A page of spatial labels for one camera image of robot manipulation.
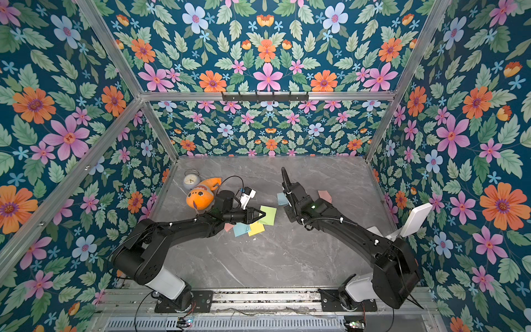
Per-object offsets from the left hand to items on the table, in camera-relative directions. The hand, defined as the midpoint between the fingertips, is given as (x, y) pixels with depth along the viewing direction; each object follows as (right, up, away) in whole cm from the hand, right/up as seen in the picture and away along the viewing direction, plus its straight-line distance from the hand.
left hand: (267, 214), depth 84 cm
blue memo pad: (-12, -8, +7) cm, 16 cm away
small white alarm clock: (-40, +14, +20) cm, 47 cm away
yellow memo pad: (-5, -8, +7) cm, 12 cm away
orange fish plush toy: (-31, +6, +9) cm, 33 cm away
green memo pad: (+1, -1, +2) cm, 3 cm away
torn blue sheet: (+6, +4, +17) cm, 19 cm away
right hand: (+12, +5, 0) cm, 13 cm away
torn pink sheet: (+28, +6, +19) cm, 34 cm away
